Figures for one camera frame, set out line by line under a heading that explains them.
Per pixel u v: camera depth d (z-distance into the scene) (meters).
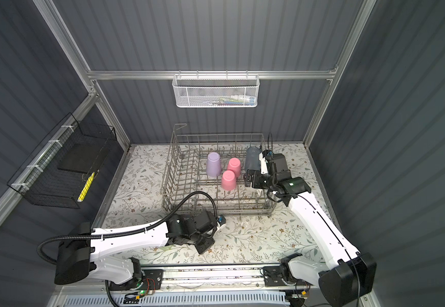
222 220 0.69
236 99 0.92
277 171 0.57
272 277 0.74
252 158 0.94
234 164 0.93
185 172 1.03
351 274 0.37
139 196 0.97
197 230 0.58
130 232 0.47
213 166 0.94
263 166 0.69
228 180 0.89
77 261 0.39
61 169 0.74
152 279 0.72
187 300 0.77
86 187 0.69
